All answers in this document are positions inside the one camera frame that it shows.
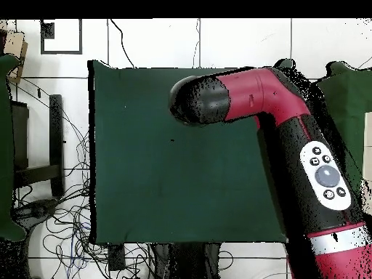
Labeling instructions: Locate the dark green table cloth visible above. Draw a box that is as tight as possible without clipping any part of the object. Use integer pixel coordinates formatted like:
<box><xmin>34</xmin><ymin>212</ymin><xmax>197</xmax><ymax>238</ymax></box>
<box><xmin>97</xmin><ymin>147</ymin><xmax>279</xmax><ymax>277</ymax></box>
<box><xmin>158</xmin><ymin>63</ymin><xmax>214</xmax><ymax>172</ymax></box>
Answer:
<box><xmin>86</xmin><ymin>58</ymin><xmax>296</xmax><ymax>244</ymax></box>

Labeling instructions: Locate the black power strip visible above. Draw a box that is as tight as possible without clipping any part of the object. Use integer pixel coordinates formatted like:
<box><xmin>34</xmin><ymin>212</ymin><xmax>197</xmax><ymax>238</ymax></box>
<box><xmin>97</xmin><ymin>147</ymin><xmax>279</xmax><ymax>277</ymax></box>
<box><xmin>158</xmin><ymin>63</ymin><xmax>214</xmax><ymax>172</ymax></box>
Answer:
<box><xmin>108</xmin><ymin>243</ymin><xmax>126</xmax><ymax>272</ymax></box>

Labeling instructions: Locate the black metal stand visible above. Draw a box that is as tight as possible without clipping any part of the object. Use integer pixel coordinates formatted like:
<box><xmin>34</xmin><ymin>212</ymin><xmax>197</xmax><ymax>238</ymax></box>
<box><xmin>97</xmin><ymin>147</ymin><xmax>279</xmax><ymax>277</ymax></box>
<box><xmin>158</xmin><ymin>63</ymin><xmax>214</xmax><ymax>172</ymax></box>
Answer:
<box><xmin>12</xmin><ymin>94</ymin><xmax>66</xmax><ymax>198</ymax></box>

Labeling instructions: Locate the black box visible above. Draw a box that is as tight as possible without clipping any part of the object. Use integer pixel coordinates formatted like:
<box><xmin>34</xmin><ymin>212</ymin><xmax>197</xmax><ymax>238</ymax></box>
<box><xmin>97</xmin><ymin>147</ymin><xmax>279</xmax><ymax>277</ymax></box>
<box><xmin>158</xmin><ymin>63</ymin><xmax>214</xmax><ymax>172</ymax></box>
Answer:
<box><xmin>10</xmin><ymin>100</ymin><xmax>30</xmax><ymax>171</ymax></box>

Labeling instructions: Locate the green cloth on side table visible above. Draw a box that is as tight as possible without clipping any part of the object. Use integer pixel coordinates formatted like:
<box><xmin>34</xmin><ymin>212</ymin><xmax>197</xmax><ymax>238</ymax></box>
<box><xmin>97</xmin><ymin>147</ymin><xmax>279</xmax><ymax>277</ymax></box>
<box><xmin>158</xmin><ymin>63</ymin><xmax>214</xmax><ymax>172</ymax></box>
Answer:
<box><xmin>315</xmin><ymin>60</ymin><xmax>372</xmax><ymax>187</ymax></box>
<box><xmin>0</xmin><ymin>53</ymin><xmax>27</xmax><ymax>242</ymax></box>

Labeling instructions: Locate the white box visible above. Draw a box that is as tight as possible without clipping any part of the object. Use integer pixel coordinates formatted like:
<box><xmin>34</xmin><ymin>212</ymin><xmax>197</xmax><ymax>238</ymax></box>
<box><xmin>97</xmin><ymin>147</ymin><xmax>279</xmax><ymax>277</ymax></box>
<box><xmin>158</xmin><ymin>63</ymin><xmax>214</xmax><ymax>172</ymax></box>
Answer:
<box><xmin>360</xmin><ymin>179</ymin><xmax>372</xmax><ymax>217</ymax></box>
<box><xmin>362</xmin><ymin>145</ymin><xmax>372</xmax><ymax>181</ymax></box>

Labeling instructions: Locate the tan cardboard piece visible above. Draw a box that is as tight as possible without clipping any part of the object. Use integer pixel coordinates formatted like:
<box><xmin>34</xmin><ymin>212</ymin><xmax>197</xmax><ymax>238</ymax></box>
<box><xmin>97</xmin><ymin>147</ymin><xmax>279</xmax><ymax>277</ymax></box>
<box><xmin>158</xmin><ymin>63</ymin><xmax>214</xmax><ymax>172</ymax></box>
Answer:
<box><xmin>4</xmin><ymin>30</ymin><xmax>29</xmax><ymax>84</ymax></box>

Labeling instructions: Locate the thin grey floor cable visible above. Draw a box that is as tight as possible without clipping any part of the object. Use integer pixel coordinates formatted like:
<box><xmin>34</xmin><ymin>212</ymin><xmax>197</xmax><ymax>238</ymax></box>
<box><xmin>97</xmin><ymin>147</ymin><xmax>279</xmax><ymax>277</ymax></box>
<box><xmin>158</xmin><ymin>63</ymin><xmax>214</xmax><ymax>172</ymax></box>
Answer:
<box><xmin>192</xmin><ymin>18</ymin><xmax>202</xmax><ymax>68</ymax></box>

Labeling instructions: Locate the tangle of black cables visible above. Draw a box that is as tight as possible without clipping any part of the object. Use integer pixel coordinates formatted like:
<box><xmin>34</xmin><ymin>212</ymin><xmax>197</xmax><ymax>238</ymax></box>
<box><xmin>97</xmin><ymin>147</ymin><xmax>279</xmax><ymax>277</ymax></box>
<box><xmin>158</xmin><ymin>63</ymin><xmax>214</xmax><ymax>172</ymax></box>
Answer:
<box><xmin>8</xmin><ymin>78</ymin><xmax>155</xmax><ymax>279</ymax></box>

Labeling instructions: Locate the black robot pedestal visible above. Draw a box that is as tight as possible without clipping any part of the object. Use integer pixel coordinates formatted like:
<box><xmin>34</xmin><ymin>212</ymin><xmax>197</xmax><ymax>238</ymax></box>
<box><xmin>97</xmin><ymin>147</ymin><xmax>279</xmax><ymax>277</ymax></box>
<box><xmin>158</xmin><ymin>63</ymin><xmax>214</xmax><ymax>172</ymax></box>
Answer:
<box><xmin>150</xmin><ymin>243</ymin><xmax>223</xmax><ymax>279</ymax></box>

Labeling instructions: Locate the black floor cable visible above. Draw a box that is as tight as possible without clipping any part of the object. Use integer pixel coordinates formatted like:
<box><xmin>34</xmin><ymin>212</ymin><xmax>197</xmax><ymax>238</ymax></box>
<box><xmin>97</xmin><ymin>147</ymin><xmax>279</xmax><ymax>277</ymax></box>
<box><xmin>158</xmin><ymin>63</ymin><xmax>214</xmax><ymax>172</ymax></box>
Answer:
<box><xmin>109</xmin><ymin>18</ymin><xmax>136</xmax><ymax>69</ymax></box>

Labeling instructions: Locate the blue cable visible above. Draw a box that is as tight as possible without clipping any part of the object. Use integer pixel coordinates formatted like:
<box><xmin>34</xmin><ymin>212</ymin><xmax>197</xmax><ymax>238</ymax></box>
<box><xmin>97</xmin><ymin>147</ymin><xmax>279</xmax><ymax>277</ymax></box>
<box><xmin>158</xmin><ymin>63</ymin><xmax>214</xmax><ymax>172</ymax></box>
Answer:
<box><xmin>66</xmin><ymin>222</ymin><xmax>89</xmax><ymax>279</ymax></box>

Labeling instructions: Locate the grey pedestal foot with knob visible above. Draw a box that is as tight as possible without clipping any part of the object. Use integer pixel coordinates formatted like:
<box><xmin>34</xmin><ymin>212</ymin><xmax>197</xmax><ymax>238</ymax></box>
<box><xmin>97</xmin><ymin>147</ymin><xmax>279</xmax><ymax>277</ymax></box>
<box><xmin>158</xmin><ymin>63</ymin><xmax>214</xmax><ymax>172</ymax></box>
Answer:
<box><xmin>12</xmin><ymin>198</ymin><xmax>60</xmax><ymax>230</ymax></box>

